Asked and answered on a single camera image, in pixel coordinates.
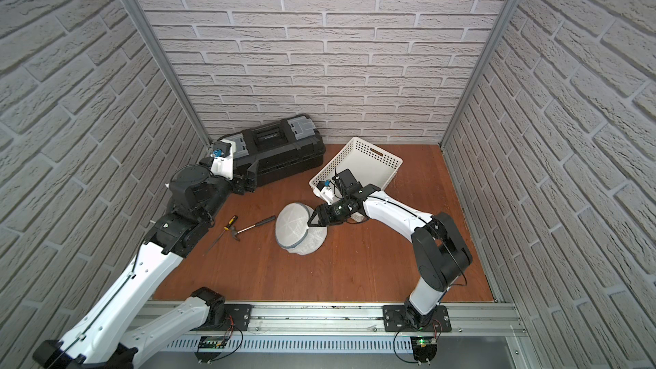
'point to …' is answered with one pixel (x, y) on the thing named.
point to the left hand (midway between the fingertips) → (243, 153)
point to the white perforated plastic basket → (370, 164)
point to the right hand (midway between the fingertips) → (319, 221)
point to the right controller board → (424, 348)
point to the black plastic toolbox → (294, 144)
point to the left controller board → (209, 348)
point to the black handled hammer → (235, 231)
